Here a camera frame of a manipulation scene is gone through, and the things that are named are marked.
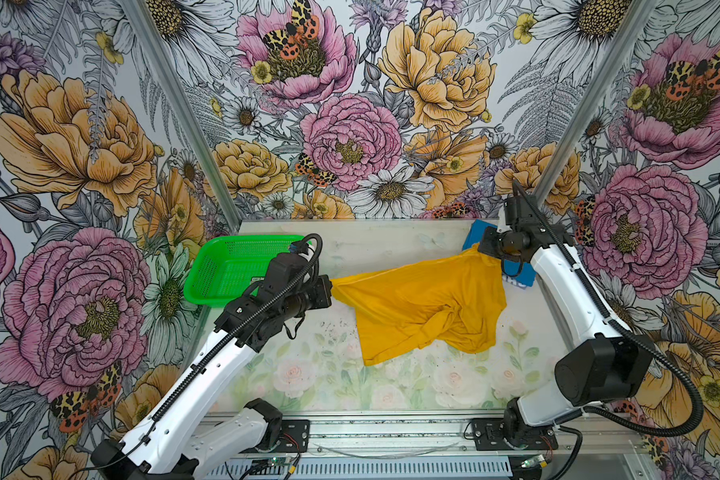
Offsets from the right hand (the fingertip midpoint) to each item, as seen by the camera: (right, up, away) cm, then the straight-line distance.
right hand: (485, 252), depth 83 cm
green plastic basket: (-83, -5, +26) cm, 88 cm away
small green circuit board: (-53, -49, -11) cm, 73 cm away
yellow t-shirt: (-5, -15, +12) cm, 20 cm away
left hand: (-41, -10, -11) cm, 43 cm away
